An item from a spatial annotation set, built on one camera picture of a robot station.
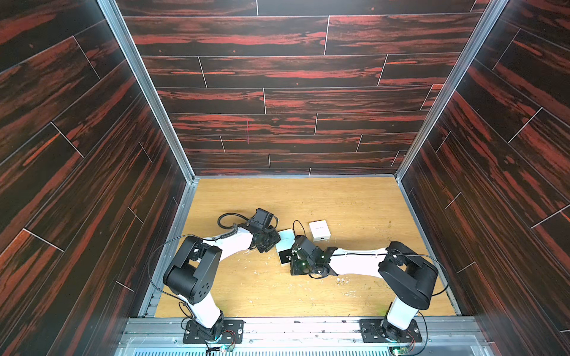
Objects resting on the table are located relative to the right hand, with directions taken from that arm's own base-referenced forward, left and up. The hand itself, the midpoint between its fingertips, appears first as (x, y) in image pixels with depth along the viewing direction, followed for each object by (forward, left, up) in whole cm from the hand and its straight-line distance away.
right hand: (292, 265), depth 90 cm
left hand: (+9, +5, +4) cm, 11 cm away
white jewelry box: (+15, -12, +4) cm, 19 cm away
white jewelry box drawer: (+2, +3, +4) cm, 5 cm away
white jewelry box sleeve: (+10, +2, +3) cm, 11 cm away
